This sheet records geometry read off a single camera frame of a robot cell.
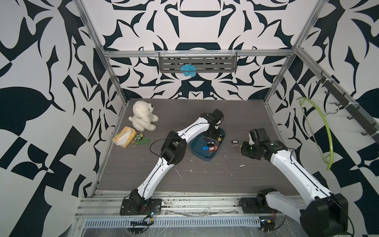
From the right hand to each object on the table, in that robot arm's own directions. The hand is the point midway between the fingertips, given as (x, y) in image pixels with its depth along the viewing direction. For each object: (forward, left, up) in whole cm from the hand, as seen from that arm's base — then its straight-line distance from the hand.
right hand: (242, 148), depth 83 cm
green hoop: (-15, -32, +11) cm, 37 cm away
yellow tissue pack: (+11, +70, -5) cm, 71 cm away
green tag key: (+11, +63, -9) cm, 64 cm away
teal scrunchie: (+41, +29, +23) cm, 55 cm away
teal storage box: (+7, +25, -9) cm, 27 cm away
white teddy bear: (+18, +57, +5) cm, 60 cm away
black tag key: (+9, -1, -10) cm, 14 cm away
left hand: (+14, +12, -8) cm, 20 cm away
